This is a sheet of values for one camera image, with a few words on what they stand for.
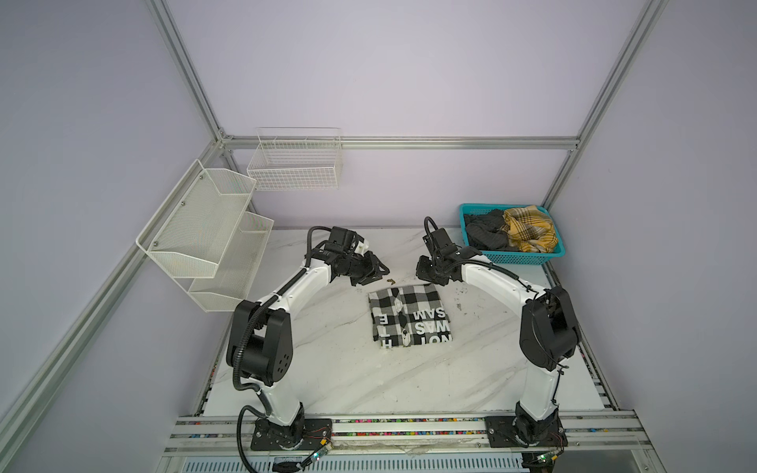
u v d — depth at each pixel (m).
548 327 0.49
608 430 0.76
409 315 0.91
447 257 0.70
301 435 0.72
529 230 1.04
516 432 0.66
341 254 0.72
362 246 0.85
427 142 1.29
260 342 0.47
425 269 0.82
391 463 0.70
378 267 0.82
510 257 1.04
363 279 0.80
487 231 1.08
